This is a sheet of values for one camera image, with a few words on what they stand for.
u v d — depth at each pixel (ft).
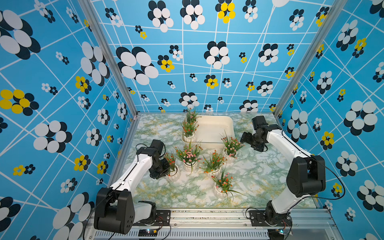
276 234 2.31
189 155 2.58
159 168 2.29
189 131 2.92
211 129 3.64
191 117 3.25
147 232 2.37
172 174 2.68
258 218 2.38
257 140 2.47
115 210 1.32
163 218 2.40
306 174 1.49
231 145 2.78
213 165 2.69
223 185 2.32
